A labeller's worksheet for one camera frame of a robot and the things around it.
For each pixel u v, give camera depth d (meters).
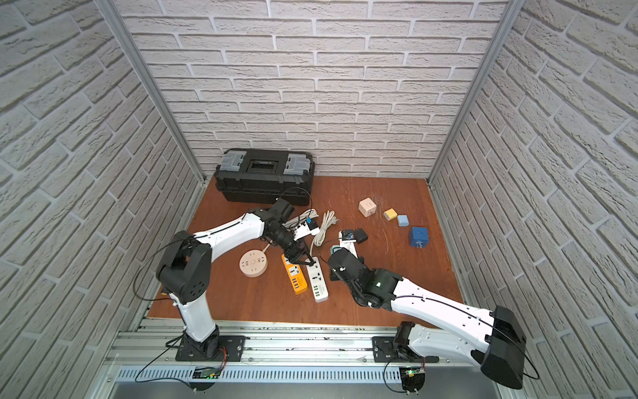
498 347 0.40
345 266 0.53
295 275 0.86
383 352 0.74
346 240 0.66
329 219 1.00
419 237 0.95
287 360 0.73
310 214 1.04
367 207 1.03
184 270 0.48
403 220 1.03
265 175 0.97
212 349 0.66
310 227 0.77
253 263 0.90
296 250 0.76
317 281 0.85
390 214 1.05
